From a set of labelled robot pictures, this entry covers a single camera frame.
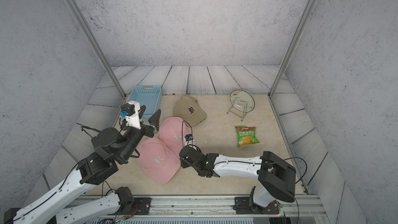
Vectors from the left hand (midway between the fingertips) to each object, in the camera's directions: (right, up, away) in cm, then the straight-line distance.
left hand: (154, 109), depth 59 cm
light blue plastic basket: (-25, +9, +65) cm, 70 cm away
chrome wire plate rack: (+43, 0, +49) cm, 65 cm away
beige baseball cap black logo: (+8, -1, +46) cm, 46 cm away
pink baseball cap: (+1, -13, +30) cm, 33 cm away
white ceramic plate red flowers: (+44, +8, +41) cm, 60 cm away
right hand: (+8, -24, +21) cm, 33 cm away
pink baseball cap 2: (-5, -27, +22) cm, 35 cm away
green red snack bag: (+44, -16, +35) cm, 58 cm away
